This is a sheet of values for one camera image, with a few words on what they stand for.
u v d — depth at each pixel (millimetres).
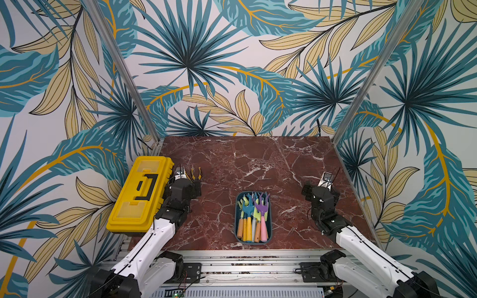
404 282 412
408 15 702
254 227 804
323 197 595
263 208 836
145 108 1034
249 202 858
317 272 732
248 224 795
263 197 879
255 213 817
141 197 761
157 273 540
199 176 1006
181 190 597
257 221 812
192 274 733
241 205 899
